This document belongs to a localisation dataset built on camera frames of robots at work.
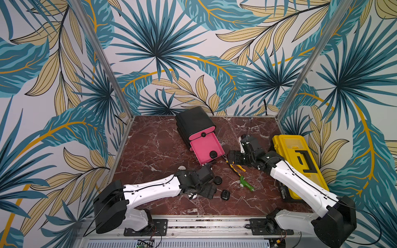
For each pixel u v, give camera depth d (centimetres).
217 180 88
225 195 82
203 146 93
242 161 70
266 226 70
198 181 59
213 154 94
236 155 71
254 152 59
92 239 72
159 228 74
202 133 90
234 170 92
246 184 86
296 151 82
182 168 91
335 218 38
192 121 102
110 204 40
